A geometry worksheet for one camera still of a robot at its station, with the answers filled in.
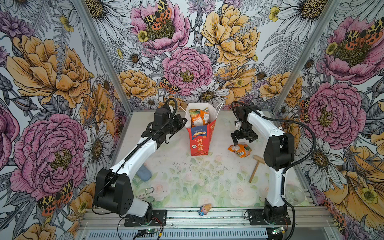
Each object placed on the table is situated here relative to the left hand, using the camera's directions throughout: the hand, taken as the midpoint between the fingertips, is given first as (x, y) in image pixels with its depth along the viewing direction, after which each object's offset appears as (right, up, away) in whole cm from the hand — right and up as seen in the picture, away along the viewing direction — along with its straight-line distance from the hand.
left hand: (187, 123), depth 82 cm
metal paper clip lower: (-20, -39, -1) cm, 44 cm away
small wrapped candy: (+9, -42, -8) cm, 44 cm away
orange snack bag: (+7, +3, +8) cm, 11 cm away
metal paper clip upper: (-23, -36, +1) cm, 43 cm away
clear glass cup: (+57, -36, 0) cm, 68 cm away
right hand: (+33, -13, +8) cm, 36 cm away
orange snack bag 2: (+31, -16, +9) cm, 37 cm away
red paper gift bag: (+7, -7, +2) cm, 10 cm away
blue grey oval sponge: (-25, -28, +5) cm, 38 cm away
